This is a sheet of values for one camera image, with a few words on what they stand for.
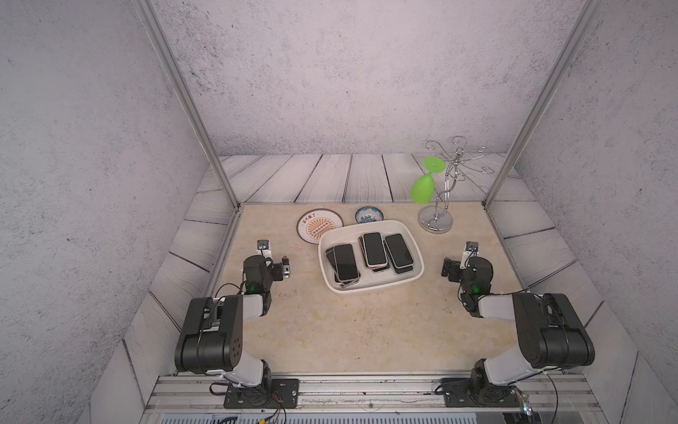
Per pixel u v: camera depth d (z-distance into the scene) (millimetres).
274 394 723
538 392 745
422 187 960
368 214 1136
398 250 1022
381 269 983
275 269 861
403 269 963
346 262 957
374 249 1016
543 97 867
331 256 963
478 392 662
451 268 866
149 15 703
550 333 456
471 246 826
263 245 820
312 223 1143
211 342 444
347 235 1046
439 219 1140
